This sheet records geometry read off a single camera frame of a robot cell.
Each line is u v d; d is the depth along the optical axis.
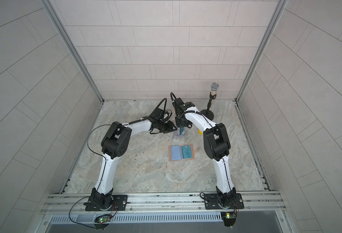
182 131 0.91
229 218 0.68
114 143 0.57
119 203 0.70
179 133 0.93
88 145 0.92
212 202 0.71
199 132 0.98
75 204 0.71
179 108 0.70
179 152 0.89
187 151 0.89
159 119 0.86
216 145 0.53
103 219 0.64
